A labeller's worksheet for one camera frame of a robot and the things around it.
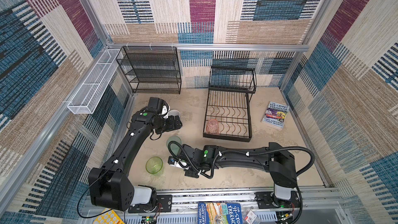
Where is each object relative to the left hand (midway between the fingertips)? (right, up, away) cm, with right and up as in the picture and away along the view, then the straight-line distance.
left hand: (176, 125), depth 81 cm
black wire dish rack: (+31, +5, +23) cm, 39 cm away
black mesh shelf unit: (-22, +36, +30) cm, 51 cm away
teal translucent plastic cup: (+3, -6, -20) cm, 21 cm away
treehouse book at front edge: (+21, -37, -12) cm, 44 cm away
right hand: (+8, -20, -3) cm, 22 cm away
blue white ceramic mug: (-3, +6, +13) cm, 15 cm away
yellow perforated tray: (-28, -39, -11) cm, 49 cm away
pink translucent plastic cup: (+20, -3, +14) cm, 25 cm away
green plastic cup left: (-12, -21, +2) cm, 24 cm away
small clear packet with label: (+34, -38, -13) cm, 53 cm away
